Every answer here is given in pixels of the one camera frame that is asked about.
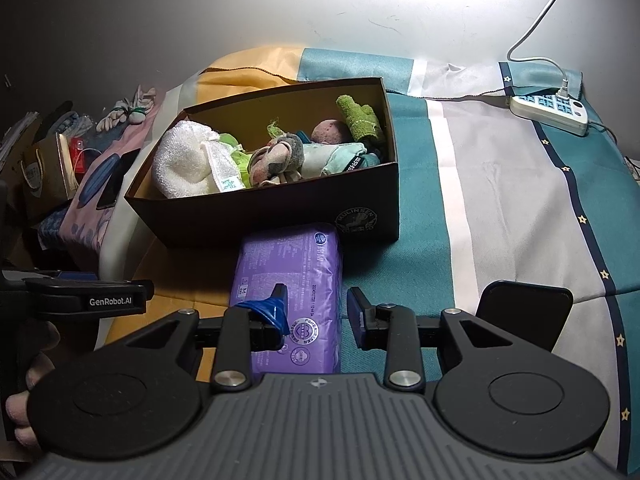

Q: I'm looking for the purple packet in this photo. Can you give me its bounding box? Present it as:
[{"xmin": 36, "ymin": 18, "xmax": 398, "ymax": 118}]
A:
[{"xmin": 228, "ymin": 223, "xmax": 344, "ymax": 376}]

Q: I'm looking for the thin black cable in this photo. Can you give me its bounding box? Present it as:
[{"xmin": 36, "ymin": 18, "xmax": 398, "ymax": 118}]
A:
[{"xmin": 586, "ymin": 121, "xmax": 640, "ymax": 182}]

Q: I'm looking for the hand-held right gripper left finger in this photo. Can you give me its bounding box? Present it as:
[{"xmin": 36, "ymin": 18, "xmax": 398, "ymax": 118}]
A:
[{"xmin": 95, "ymin": 284, "xmax": 290, "ymax": 395}]

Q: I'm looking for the brown cardboard box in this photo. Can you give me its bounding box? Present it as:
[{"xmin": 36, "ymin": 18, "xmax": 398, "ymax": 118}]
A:
[{"xmin": 123, "ymin": 77, "xmax": 401, "ymax": 249}]

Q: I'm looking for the black smartphone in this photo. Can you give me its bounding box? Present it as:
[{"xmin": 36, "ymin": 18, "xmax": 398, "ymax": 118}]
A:
[{"xmin": 95, "ymin": 148, "xmax": 142, "ymax": 211}]

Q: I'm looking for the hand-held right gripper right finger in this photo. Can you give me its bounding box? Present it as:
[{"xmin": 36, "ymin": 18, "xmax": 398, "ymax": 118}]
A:
[{"xmin": 347, "ymin": 287, "xmax": 551, "ymax": 392}]

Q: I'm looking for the white towel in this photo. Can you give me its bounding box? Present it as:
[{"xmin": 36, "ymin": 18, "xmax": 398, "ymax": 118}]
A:
[{"xmin": 151, "ymin": 120, "xmax": 249, "ymax": 199}]

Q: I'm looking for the white glove bundle green tie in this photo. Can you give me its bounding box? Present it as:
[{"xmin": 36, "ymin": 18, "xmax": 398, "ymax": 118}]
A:
[{"xmin": 126, "ymin": 86, "xmax": 159, "ymax": 124}]

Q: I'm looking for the person's left hand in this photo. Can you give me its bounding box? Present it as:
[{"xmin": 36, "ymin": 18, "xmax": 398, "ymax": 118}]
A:
[{"xmin": 6, "ymin": 325, "xmax": 61, "ymax": 448}]

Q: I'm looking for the blue plastic packet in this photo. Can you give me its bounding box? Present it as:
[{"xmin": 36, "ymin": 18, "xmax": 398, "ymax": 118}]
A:
[{"xmin": 51, "ymin": 111, "xmax": 94, "ymax": 137}]

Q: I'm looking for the white power cable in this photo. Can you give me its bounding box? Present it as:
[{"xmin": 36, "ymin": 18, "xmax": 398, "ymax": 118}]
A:
[{"xmin": 506, "ymin": 0, "xmax": 584, "ymax": 100}]

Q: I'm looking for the white power strip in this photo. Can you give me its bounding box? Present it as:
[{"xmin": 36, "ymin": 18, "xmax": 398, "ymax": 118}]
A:
[{"xmin": 509, "ymin": 91, "xmax": 590, "ymax": 137}]

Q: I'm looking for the paper gift bag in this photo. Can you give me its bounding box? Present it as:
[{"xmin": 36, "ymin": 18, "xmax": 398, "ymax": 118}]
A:
[{"xmin": 20, "ymin": 132, "xmax": 79, "ymax": 212}]

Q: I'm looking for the pink plush toy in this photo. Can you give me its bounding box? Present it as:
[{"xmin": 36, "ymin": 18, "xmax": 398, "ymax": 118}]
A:
[{"xmin": 310, "ymin": 118, "xmax": 352, "ymax": 146}]

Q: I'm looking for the pink patterned pillow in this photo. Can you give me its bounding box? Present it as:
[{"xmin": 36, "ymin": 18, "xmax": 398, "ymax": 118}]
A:
[{"xmin": 36, "ymin": 91, "xmax": 168, "ymax": 267}]

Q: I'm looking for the grey fuzzy sock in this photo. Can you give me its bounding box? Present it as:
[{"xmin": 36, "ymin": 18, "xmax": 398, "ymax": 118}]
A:
[{"xmin": 248, "ymin": 132, "xmax": 305, "ymax": 189}]

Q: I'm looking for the green fuzzy cloth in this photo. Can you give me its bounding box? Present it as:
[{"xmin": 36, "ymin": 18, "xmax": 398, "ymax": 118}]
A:
[{"xmin": 335, "ymin": 94, "xmax": 386, "ymax": 144}]

